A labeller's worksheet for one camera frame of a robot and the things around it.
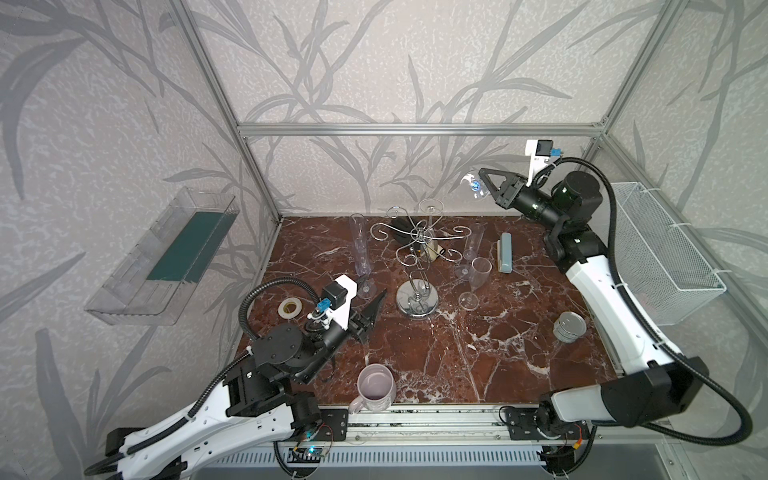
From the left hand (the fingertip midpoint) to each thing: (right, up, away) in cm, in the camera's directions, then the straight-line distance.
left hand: (381, 277), depth 56 cm
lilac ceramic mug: (-3, -33, +25) cm, 41 cm away
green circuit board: (-19, -45, +15) cm, 51 cm away
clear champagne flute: (-8, -9, +43) cm, 45 cm away
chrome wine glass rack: (+9, -11, +38) cm, 41 cm away
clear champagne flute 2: (+26, -2, +29) cm, 39 cm away
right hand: (+21, +23, +7) cm, 32 cm away
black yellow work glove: (+9, +7, +16) cm, 20 cm away
